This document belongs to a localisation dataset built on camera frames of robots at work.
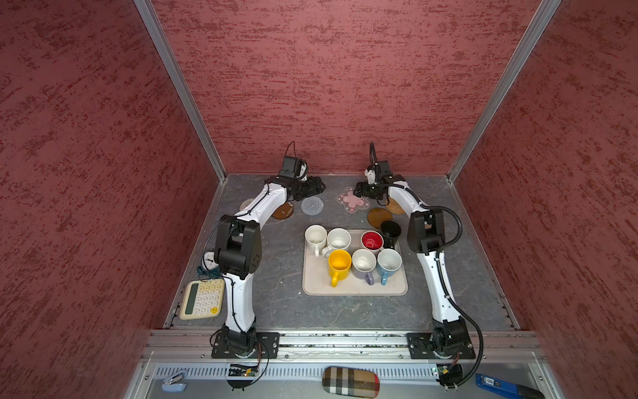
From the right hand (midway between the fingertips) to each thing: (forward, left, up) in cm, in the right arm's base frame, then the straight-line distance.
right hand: (361, 194), depth 112 cm
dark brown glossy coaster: (-8, +35, 0) cm, 36 cm away
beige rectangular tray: (-39, +21, -2) cm, 44 cm away
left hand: (-9, +20, +14) cm, 26 cm away
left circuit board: (-66, +42, -2) cm, 78 cm away
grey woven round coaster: (-5, +23, -1) cm, 24 cm away
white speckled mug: (-24, +12, +2) cm, 27 cm away
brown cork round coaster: (-10, -6, -3) cm, 12 cm away
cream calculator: (-46, +59, +2) cm, 75 cm away
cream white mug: (-24, +21, +3) cm, 32 cm away
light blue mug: (-34, -6, +2) cm, 35 cm away
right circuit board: (-67, -18, -2) cm, 70 cm away
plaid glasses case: (-69, +11, +3) cm, 70 cm away
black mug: (-22, -9, +3) cm, 24 cm away
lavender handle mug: (-34, +3, +1) cm, 34 cm away
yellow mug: (-34, +12, 0) cm, 36 cm away
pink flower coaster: (-4, +4, -1) cm, 6 cm away
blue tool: (-71, -31, +2) cm, 78 cm away
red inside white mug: (-25, -1, +3) cm, 26 cm away
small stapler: (-68, +60, +2) cm, 91 cm away
